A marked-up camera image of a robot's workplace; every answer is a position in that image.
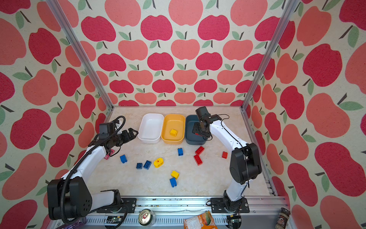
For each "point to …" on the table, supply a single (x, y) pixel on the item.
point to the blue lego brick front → (173, 182)
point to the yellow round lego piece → (158, 162)
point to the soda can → (146, 217)
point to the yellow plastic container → (173, 129)
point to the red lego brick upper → (199, 150)
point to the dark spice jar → (283, 216)
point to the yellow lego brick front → (175, 174)
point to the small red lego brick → (224, 154)
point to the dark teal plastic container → (191, 138)
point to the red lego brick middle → (198, 160)
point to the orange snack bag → (203, 221)
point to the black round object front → (234, 221)
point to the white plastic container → (150, 128)
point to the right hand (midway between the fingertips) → (201, 131)
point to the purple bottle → (75, 225)
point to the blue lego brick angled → (147, 164)
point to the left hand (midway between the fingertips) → (135, 135)
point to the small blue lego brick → (139, 165)
